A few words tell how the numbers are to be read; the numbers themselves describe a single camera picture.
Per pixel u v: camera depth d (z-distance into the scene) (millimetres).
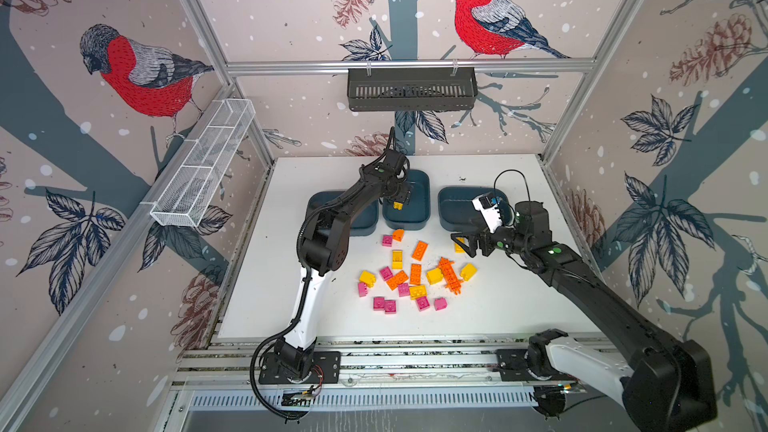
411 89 1039
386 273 895
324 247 588
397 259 925
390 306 836
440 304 820
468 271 890
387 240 957
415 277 880
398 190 904
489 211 690
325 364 735
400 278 882
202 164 786
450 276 882
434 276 877
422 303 842
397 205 1035
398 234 978
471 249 703
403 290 856
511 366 730
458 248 744
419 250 949
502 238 680
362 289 854
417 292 856
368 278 875
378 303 836
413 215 983
